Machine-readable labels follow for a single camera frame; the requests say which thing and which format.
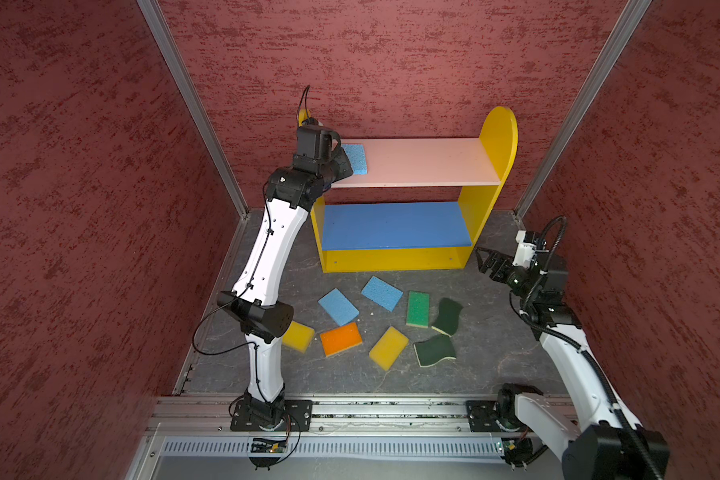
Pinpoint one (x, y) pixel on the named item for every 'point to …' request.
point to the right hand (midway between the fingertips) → (483, 256)
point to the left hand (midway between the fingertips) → (342, 166)
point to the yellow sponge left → (298, 336)
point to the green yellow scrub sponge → (418, 310)
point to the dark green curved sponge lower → (432, 350)
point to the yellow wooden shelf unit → (414, 203)
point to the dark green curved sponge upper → (448, 319)
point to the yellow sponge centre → (389, 348)
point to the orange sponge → (340, 339)
